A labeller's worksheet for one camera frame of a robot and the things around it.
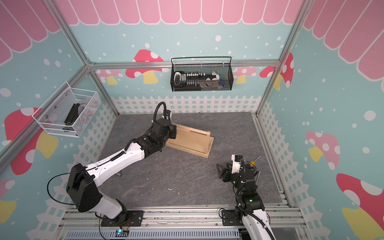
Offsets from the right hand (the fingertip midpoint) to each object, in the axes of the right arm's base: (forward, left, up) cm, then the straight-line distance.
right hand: (221, 164), depth 81 cm
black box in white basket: (+13, +72, +25) cm, 77 cm away
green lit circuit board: (-29, +51, -14) cm, 61 cm away
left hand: (+17, +27, +12) cm, 34 cm away
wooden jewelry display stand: (+23, +13, -13) cm, 29 cm away
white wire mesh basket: (+16, +75, +25) cm, 81 cm away
